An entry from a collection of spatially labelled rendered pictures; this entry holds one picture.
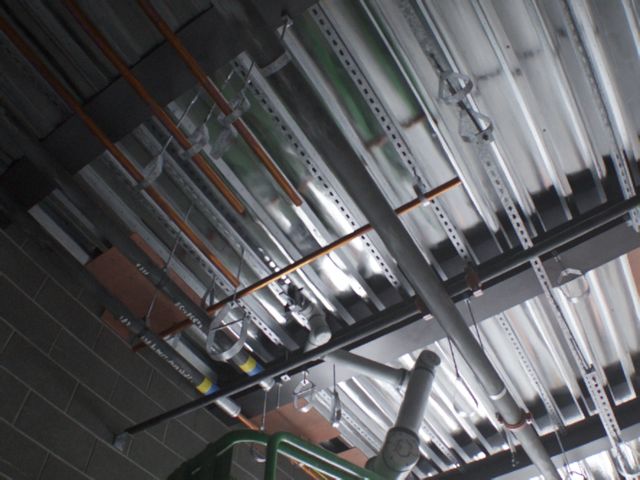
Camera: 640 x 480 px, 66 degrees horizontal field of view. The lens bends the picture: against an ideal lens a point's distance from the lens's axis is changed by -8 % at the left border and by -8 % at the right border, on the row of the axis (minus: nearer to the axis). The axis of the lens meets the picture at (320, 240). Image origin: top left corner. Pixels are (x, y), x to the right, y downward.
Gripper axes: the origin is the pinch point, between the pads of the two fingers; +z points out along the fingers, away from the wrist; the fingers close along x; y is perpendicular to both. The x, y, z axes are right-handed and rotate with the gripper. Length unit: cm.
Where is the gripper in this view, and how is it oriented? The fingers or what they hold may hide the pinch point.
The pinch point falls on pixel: (282, 288)
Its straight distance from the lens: 257.1
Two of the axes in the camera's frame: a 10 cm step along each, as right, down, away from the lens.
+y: 8.4, -4.5, -3.0
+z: -5.2, -5.2, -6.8
